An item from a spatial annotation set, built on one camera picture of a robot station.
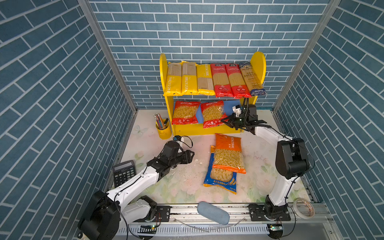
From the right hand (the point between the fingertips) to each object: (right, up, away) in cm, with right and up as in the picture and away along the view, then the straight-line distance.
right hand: (220, 119), depth 91 cm
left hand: (-17, -20, -8) cm, 28 cm away
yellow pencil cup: (-36, -6, +6) cm, 37 cm away
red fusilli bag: (-22, +4, +2) cm, 22 cm away
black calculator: (-57, -31, -6) cm, 65 cm away
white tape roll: (+37, -47, -17) cm, 62 cm away
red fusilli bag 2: (-4, +4, +2) cm, 6 cm away
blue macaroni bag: (0, -34, -8) cm, 35 cm away
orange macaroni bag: (+5, -21, -2) cm, 22 cm away
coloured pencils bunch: (-38, -2, +4) cm, 39 cm away
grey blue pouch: (-6, -47, -19) cm, 51 cm away
